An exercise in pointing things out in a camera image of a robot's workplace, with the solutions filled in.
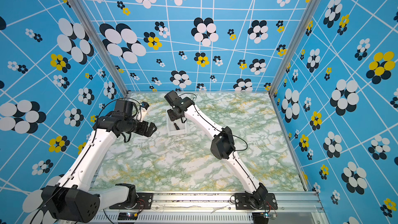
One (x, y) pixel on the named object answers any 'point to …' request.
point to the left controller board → (127, 216)
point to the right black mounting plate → (242, 202)
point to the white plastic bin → (171, 128)
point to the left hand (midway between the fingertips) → (148, 124)
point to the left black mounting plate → (143, 201)
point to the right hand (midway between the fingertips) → (175, 114)
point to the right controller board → (259, 218)
